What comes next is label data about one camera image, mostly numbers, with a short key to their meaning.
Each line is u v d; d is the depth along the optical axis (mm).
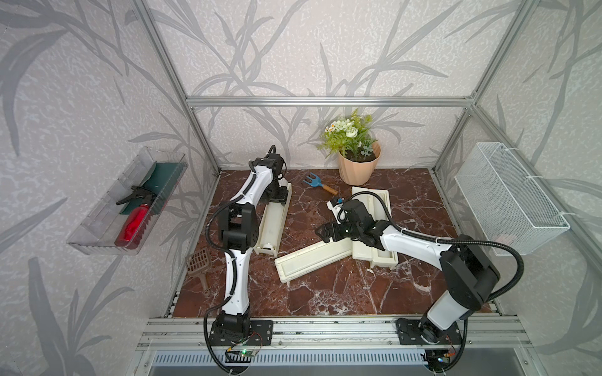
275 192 868
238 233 598
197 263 868
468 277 449
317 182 1143
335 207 788
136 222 589
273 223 927
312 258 897
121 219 640
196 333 753
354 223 683
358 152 1068
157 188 716
